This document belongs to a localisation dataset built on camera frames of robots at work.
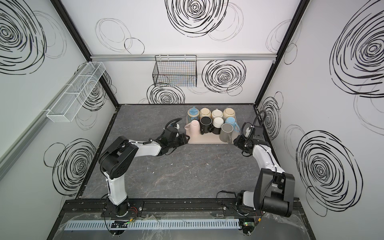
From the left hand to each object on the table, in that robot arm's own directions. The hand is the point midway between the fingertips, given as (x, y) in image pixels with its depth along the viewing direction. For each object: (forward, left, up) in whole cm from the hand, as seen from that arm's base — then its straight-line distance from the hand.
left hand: (190, 138), depth 95 cm
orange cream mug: (+20, -9, +3) cm, 22 cm away
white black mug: (+9, -17, +4) cm, 20 cm away
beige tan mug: (+21, -26, +3) cm, 33 cm away
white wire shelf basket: (+1, +61, +29) cm, 67 cm away
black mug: (+8, -9, +5) cm, 13 cm away
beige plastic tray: (+4, -12, -6) cm, 14 cm away
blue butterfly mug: (+15, -1, +6) cm, 17 cm away
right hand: (-3, -28, +3) cm, 28 cm away
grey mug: (+2, -22, +5) cm, 23 cm away
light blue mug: (+13, -27, +3) cm, 30 cm away
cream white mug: (+20, -18, +2) cm, 27 cm away
